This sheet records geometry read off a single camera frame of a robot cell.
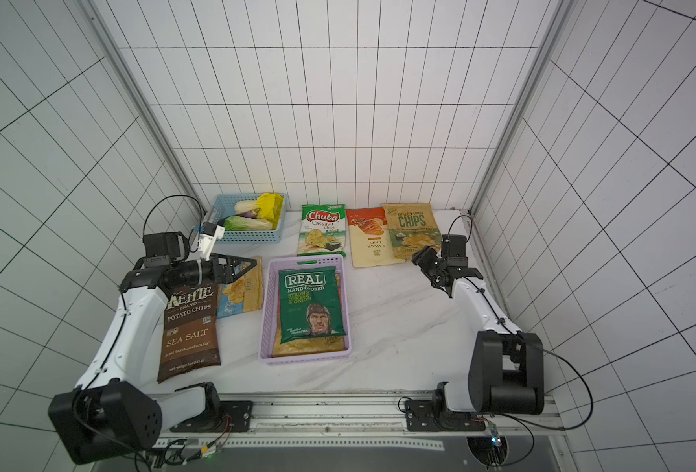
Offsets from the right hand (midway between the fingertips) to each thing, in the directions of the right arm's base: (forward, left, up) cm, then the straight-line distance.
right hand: (406, 256), depth 89 cm
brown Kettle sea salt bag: (-25, +63, -9) cm, 68 cm away
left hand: (-13, +45, +11) cm, 48 cm away
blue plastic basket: (+26, +72, -8) cm, 77 cm away
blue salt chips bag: (-10, +52, -11) cm, 55 cm away
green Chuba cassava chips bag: (+20, +30, -13) cm, 38 cm away
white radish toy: (+24, +61, -5) cm, 66 cm away
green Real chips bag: (-13, +30, -9) cm, 34 cm away
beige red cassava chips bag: (+16, +11, -12) cm, 23 cm away
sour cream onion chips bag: (+23, -5, -13) cm, 27 cm away
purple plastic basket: (-26, +41, -11) cm, 50 cm away
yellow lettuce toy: (+23, +51, -3) cm, 56 cm away
